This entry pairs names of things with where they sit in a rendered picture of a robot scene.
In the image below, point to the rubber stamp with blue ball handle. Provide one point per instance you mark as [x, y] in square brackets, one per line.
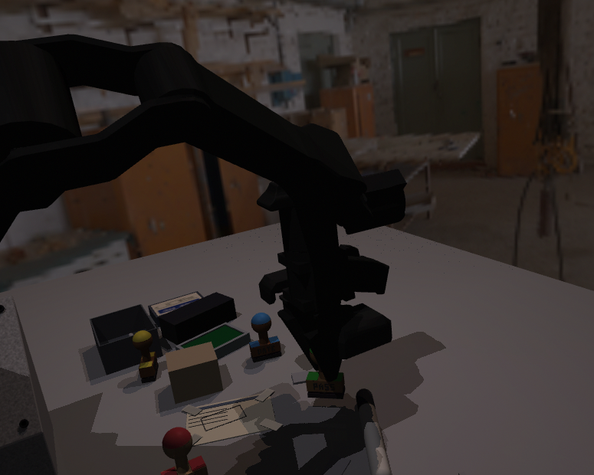
[264, 348]

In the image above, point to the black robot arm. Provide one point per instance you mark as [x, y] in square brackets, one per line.
[315, 183]

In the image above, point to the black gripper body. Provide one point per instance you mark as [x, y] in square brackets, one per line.
[312, 283]

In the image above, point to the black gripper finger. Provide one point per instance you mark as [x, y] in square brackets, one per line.
[328, 364]
[298, 326]

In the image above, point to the green-handled pass stamp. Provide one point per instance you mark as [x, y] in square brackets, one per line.
[319, 387]

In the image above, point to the beige paper card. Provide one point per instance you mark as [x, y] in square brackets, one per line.
[233, 418]

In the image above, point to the red rubber stamp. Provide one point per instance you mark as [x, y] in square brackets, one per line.
[176, 444]

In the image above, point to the tan box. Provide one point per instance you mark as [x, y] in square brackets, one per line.
[193, 372]

